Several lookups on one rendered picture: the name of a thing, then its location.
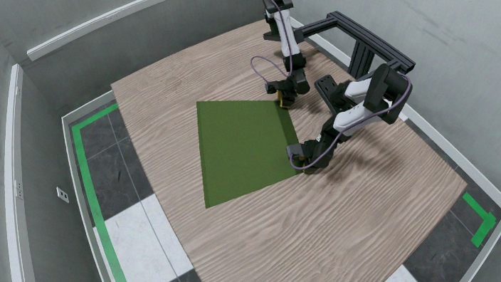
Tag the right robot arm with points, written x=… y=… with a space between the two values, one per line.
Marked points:
x=280 y=27

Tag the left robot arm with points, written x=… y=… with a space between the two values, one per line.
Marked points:
x=385 y=83

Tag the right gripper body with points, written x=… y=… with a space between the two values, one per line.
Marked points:
x=288 y=96

